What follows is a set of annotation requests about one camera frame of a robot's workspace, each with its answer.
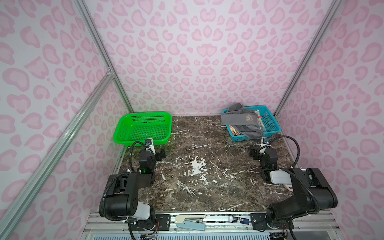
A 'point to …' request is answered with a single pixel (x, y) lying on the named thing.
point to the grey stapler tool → (195, 221)
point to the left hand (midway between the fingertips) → (155, 143)
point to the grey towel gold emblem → (245, 120)
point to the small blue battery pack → (240, 220)
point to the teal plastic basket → (270, 122)
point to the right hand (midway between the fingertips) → (260, 144)
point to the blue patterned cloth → (260, 122)
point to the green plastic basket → (139, 127)
